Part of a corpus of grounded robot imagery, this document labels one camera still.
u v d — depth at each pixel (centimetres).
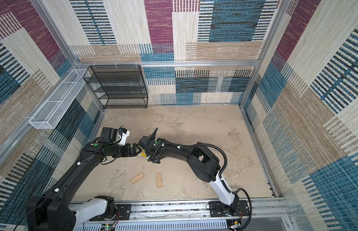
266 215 74
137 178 84
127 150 70
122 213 73
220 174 54
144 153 78
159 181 82
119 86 111
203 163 52
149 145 70
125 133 76
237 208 66
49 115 71
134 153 71
